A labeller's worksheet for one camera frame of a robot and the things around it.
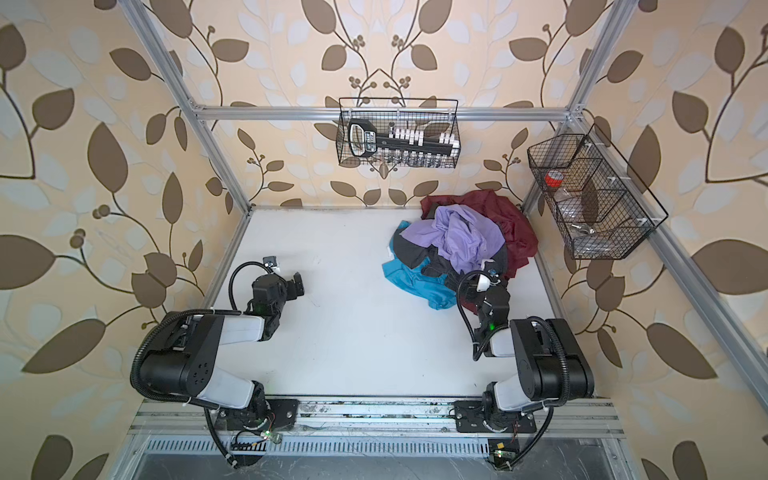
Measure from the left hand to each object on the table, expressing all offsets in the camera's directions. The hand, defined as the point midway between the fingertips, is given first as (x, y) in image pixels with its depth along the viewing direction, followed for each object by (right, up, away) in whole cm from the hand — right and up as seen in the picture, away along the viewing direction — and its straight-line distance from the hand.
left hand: (284, 273), depth 94 cm
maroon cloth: (+79, +11, +11) cm, 80 cm away
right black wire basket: (+87, +19, -21) cm, 91 cm away
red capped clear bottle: (+82, +28, -7) cm, 87 cm away
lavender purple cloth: (+55, +11, -5) cm, 56 cm away
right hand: (+61, 0, -3) cm, 61 cm away
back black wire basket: (+47, +46, 0) cm, 66 cm away
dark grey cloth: (+47, +4, +3) cm, 47 cm away
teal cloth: (+49, -5, 0) cm, 49 cm away
